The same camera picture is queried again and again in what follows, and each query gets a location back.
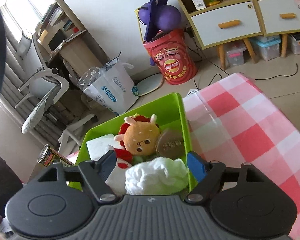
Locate white cloth gloves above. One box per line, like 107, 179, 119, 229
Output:
125, 157, 189, 196

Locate plush hamburger toy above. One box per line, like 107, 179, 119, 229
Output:
114, 114, 161, 165

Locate red santa plush doll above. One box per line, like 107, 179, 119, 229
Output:
106, 148, 133, 194

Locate brown heart tag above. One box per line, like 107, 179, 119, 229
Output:
156, 129, 185, 160

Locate green yellow tin can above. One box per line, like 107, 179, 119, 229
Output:
37, 144, 74, 167

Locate red white checkered tablecloth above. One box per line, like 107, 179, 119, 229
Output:
183, 74, 300, 239

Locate green plastic bin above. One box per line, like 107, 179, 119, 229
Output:
67, 93, 199, 196

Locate white paper shopping bag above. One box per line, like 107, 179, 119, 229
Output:
77, 56, 139, 115

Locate grey office chair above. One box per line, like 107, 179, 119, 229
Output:
15, 34, 95, 154

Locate clear pink storage box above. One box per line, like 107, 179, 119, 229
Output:
224, 40, 247, 67

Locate red chips bucket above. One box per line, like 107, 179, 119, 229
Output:
143, 29, 198, 85

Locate wooden desk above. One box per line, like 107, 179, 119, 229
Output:
34, 0, 109, 78

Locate clear blue storage box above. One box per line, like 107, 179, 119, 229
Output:
249, 35, 281, 61

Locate wooden shelf cabinet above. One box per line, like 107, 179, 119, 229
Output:
178, 0, 300, 68

